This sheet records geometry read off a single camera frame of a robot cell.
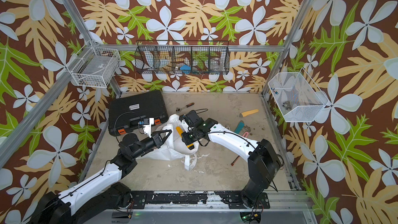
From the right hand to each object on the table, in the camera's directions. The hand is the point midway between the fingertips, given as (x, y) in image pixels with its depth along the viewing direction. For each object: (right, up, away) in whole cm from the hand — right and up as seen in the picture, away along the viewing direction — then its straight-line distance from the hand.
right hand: (182, 137), depth 82 cm
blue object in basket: (+1, +40, +12) cm, 42 cm away
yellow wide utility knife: (-1, +3, +2) cm, 4 cm away
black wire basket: (-1, +48, +15) cm, 51 cm away
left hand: (-4, +5, -8) cm, 11 cm away
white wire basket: (-49, +39, +4) cm, 62 cm away
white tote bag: (-4, -4, -6) cm, 8 cm away
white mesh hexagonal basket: (+62, +22, 0) cm, 66 cm away
